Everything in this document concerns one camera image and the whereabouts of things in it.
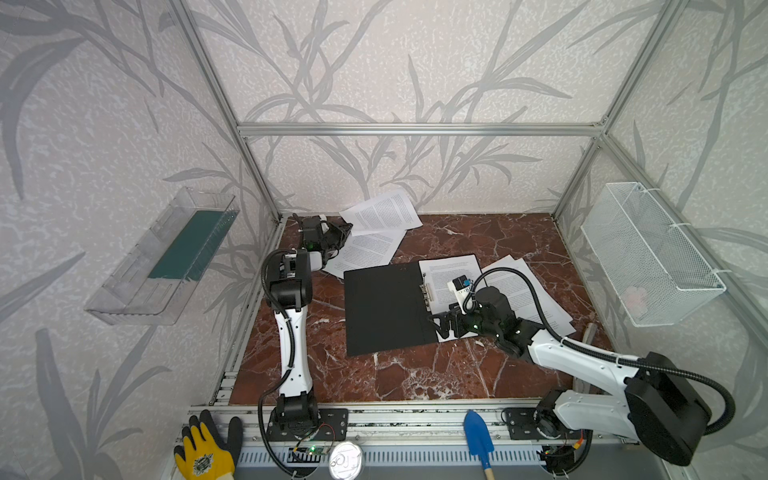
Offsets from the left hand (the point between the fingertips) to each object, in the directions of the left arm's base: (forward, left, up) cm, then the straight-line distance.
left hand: (357, 213), depth 109 cm
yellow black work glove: (-72, +29, -5) cm, 77 cm away
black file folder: (-33, -12, -11) cm, 37 cm away
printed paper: (-21, -28, -8) cm, 36 cm away
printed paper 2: (-11, -4, -8) cm, 14 cm away
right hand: (-38, -28, +3) cm, 47 cm away
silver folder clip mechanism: (-29, -25, -7) cm, 39 cm away
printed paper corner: (+10, -12, -9) cm, 18 cm away
